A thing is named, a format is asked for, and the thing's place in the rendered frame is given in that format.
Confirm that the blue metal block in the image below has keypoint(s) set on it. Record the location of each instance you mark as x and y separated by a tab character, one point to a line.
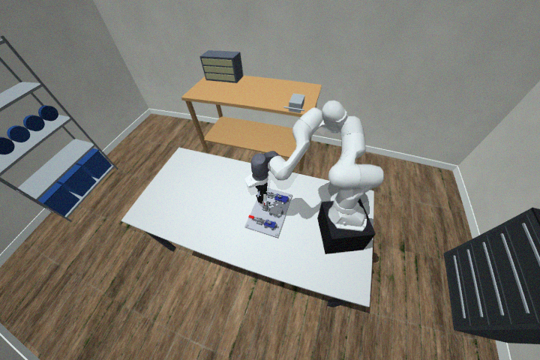
283	199
272	225

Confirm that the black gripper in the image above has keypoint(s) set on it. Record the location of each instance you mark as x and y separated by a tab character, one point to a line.
261	196

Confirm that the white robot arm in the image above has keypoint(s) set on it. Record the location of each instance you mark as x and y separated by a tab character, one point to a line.
353	180

